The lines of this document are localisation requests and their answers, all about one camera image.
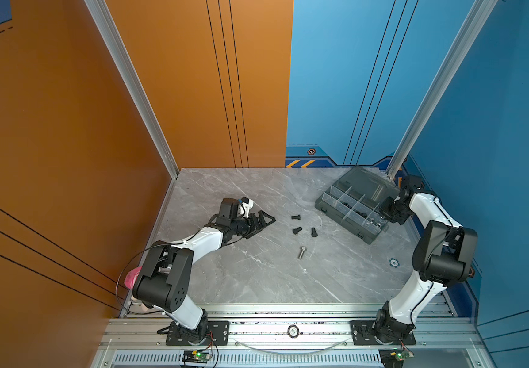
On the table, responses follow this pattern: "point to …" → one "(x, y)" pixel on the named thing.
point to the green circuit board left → (202, 356)
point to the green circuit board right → (403, 354)
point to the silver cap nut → (379, 225)
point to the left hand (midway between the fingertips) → (269, 222)
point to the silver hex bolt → (301, 252)
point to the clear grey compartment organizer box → (353, 202)
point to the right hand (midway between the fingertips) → (381, 212)
